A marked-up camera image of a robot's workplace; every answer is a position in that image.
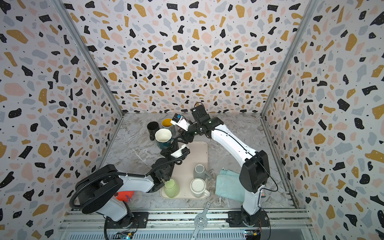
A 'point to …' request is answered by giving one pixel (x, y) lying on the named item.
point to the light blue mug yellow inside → (166, 124)
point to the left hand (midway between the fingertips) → (173, 138)
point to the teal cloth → (228, 185)
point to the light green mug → (172, 188)
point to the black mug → (152, 127)
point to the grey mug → (199, 172)
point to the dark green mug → (163, 137)
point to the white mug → (197, 187)
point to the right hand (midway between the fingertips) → (174, 132)
